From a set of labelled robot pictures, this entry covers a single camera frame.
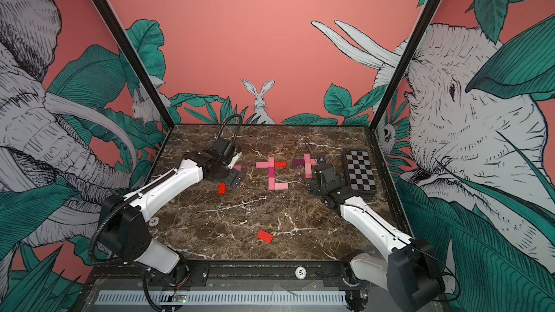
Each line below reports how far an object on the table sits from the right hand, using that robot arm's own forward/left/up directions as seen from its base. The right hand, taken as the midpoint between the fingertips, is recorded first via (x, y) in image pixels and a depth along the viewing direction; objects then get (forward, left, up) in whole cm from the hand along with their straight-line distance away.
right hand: (322, 174), depth 87 cm
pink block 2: (+14, +2, -11) cm, 18 cm away
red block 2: (-21, +23, -12) cm, 33 cm away
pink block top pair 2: (+12, +27, -11) cm, 31 cm away
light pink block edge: (+17, +5, -12) cm, 21 cm away
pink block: (+1, +21, -10) cm, 24 cm away
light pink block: (+1, +17, -12) cm, 21 cm away
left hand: (0, +37, +2) cm, 37 cm away
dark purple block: (+15, +9, -12) cm, 21 cm away
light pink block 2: (+9, +4, -11) cm, 15 cm away
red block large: (-1, +44, -10) cm, 45 cm away
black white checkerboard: (+7, -19, -10) cm, 23 cm away
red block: (+12, +18, -10) cm, 23 cm away
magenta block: (+8, +22, -11) cm, 26 cm away
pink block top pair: (+14, +22, -11) cm, 28 cm away
